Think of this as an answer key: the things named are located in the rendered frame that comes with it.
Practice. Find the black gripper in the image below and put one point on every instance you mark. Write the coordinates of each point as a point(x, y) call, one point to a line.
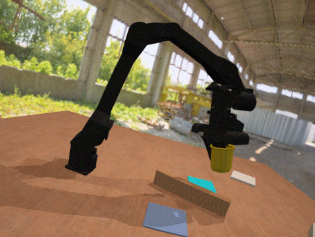
point(218, 133)

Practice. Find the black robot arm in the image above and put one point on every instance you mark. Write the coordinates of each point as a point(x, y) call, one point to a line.
point(82, 155)

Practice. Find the yellow cup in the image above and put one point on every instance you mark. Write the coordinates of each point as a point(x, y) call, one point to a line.
point(221, 158)

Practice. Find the brown wooden bar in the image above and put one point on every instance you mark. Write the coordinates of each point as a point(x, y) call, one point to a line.
point(191, 192)

